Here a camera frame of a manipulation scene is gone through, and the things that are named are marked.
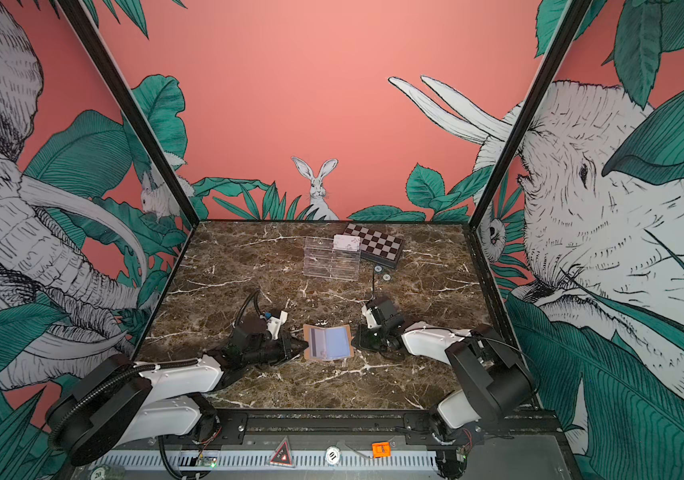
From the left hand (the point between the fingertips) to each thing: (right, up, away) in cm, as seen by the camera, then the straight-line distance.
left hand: (311, 342), depth 82 cm
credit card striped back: (+2, -2, +5) cm, 5 cm away
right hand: (+11, -1, +5) cm, 12 cm away
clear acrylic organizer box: (0, +22, +28) cm, 36 cm away
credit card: (+9, +29, +21) cm, 37 cm away
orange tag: (+19, -21, -13) cm, 31 cm away
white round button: (+7, -23, -12) cm, 27 cm away
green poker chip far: (+21, +19, +25) cm, 38 cm away
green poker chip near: (+24, +16, +23) cm, 37 cm away
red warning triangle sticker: (-5, -23, -12) cm, 27 cm away
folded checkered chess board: (+21, +27, +28) cm, 44 cm away
